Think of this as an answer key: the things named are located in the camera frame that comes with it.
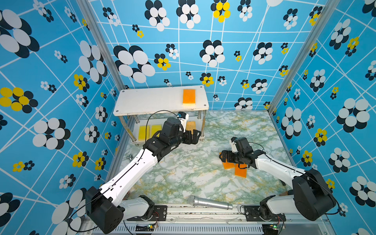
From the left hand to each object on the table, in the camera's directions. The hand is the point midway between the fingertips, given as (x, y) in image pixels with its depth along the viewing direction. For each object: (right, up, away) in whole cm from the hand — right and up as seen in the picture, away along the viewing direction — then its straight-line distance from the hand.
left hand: (194, 131), depth 74 cm
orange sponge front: (+29, -26, +15) cm, 41 cm away
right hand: (+20, -17, +16) cm, 31 cm away
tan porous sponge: (-2, +3, +25) cm, 26 cm away
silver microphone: (-1, -36, +1) cm, 36 cm away
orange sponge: (+20, -22, +15) cm, 33 cm away
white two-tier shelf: (-26, +10, 0) cm, 28 cm away
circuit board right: (+36, -47, -4) cm, 60 cm away
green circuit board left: (-22, -47, -3) cm, 52 cm away
